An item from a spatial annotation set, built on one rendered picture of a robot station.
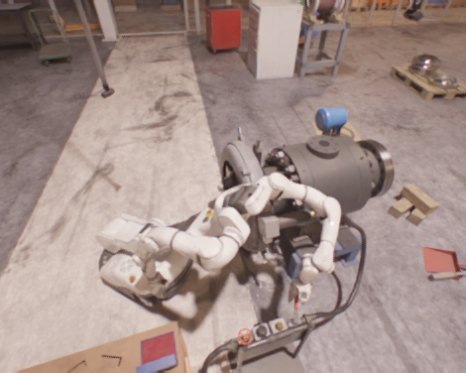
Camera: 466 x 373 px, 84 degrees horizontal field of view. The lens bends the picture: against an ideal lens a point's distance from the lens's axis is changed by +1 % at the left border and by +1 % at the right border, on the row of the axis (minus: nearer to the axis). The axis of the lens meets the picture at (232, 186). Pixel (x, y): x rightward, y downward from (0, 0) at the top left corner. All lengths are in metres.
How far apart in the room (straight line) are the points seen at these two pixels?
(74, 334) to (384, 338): 2.02
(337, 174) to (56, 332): 2.10
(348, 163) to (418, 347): 1.25
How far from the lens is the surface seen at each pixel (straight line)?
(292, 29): 5.34
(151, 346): 1.49
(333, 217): 1.29
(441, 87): 5.76
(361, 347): 2.10
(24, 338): 2.37
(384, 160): 2.07
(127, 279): 1.83
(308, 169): 1.67
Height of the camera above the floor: 1.87
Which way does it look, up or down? 43 degrees down
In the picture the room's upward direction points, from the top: straight up
